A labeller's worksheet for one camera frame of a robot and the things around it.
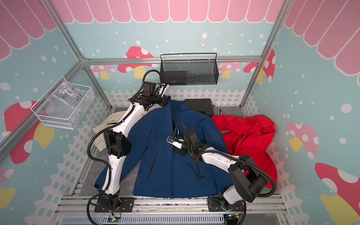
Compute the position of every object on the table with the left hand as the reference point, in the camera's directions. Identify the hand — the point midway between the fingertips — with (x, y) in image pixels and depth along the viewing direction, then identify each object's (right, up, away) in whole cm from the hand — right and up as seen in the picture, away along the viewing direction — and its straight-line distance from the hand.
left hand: (166, 98), depth 94 cm
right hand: (+6, -29, -7) cm, 31 cm away
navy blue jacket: (-5, -45, -9) cm, 46 cm away
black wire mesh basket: (+15, +20, +1) cm, 25 cm away
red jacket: (+51, -25, -10) cm, 58 cm away
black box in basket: (+5, +14, 0) cm, 15 cm away
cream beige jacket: (-45, -29, 0) cm, 53 cm away
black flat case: (+29, -3, +22) cm, 36 cm away
